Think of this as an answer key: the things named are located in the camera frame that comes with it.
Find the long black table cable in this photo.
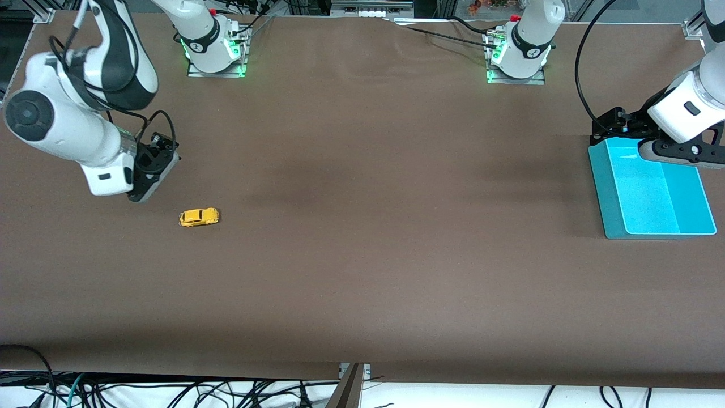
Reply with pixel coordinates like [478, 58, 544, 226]
[384, 17, 499, 52]

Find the white flat sheet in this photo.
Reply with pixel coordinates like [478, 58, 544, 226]
[391, 17, 454, 27]

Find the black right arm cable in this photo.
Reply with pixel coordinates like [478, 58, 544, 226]
[48, 0, 177, 149]

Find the teal floor cable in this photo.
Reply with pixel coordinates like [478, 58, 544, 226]
[67, 372, 87, 408]

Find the yellow beetle toy car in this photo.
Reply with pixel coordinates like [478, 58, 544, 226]
[179, 207, 220, 228]

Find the black looping floor cable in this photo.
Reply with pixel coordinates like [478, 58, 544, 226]
[0, 344, 56, 392]

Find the black floor cable tangle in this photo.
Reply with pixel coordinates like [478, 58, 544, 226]
[0, 371, 340, 408]

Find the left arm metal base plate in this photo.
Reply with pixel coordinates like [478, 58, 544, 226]
[486, 31, 546, 86]

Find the short black table cable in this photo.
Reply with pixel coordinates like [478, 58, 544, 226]
[449, 16, 508, 37]

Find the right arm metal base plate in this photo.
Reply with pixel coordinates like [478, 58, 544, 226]
[187, 25, 249, 78]

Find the black base cable bundle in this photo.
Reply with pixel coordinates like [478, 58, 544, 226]
[218, 0, 275, 40]

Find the grey network switch box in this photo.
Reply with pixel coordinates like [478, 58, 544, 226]
[331, 0, 414, 18]

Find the teal plastic bin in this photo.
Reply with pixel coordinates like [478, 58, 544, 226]
[588, 139, 718, 240]

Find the silver table edge bracket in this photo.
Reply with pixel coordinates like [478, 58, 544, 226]
[339, 363, 372, 381]

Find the dark grey support beam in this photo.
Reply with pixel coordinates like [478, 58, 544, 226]
[326, 365, 364, 408]

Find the orange red background object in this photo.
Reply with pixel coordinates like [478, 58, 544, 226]
[467, 0, 524, 15]

